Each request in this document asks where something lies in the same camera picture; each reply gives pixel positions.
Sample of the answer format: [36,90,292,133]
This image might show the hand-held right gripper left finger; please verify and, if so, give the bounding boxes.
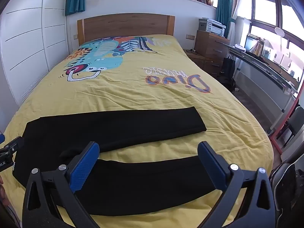
[22,142,105,228]

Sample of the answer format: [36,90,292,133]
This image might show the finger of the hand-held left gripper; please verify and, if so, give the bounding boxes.
[0,134,25,153]

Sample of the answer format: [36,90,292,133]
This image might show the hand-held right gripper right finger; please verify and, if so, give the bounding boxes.
[198,141,279,228]

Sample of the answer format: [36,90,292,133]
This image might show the black pants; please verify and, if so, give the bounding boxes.
[12,106,238,215]

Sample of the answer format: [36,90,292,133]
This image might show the person's left hand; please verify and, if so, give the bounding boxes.
[0,174,9,207]

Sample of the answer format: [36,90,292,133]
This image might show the black grey office chair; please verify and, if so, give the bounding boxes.
[271,163,304,228]

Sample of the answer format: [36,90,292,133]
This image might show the dark chair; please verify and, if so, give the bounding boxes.
[282,106,304,148]

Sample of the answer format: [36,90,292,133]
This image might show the yellow printed bed cover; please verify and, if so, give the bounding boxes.
[3,34,274,228]

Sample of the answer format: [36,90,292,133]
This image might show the black bag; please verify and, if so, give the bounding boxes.
[219,55,236,91]

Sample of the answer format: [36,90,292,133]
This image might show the white wardrobe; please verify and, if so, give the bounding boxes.
[0,0,72,105]

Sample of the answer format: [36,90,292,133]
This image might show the wooden nightstand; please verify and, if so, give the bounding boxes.
[183,49,224,77]

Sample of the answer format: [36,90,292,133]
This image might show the long grey desk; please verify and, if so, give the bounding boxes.
[228,45,299,134]

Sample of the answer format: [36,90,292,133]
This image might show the wooden dresser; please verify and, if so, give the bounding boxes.
[194,30,230,63]

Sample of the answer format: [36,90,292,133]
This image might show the white printer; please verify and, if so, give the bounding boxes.
[198,18,226,36]

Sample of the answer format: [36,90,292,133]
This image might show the wooden headboard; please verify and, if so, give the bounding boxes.
[77,15,176,46]

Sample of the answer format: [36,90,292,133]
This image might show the white round desk lamp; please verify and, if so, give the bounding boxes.
[274,27,287,53]

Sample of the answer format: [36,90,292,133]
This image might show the long teal curtain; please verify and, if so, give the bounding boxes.
[216,0,244,38]

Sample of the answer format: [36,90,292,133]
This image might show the window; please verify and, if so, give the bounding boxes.
[242,0,304,55]

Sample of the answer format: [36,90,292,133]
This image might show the red metal frame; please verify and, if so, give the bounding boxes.
[268,97,300,155]

